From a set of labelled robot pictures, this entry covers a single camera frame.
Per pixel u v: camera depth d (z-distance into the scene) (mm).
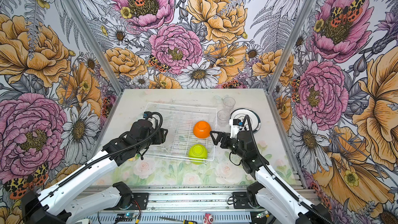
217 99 1178
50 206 389
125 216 713
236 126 726
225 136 701
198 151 828
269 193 607
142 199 750
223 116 1039
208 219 659
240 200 739
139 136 568
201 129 923
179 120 1044
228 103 1111
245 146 612
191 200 762
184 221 688
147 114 669
